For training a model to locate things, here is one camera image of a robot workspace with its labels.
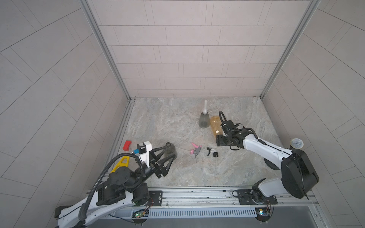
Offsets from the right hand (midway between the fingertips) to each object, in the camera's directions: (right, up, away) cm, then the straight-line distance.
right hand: (219, 140), depth 88 cm
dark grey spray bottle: (-30, -3, -11) cm, 32 cm away
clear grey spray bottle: (-9, +12, +10) cm, 18 cm away
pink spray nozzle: (-15, -6, -2) cm, 16 cm away
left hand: (-26, +2, -31) cm, 40 cm away
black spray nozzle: (-5, -6, -2) cm, 8 cm away
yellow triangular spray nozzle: (-58, -11, -9) cm, 60 cm away
